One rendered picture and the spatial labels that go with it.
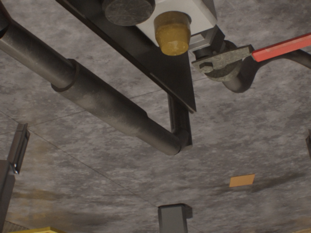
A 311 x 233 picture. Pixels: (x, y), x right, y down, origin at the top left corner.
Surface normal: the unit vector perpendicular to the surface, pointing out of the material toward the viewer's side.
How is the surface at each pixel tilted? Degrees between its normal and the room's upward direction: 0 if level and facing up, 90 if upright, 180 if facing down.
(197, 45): 52
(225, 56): 0
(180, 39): 73
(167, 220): 90
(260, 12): 0
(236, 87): 15
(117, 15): 0
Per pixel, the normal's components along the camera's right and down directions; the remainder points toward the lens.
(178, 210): -0.07, -0.43
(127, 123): 0.46, 0.69
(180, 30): 0.42, -0.14
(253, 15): 0.09, 0.90
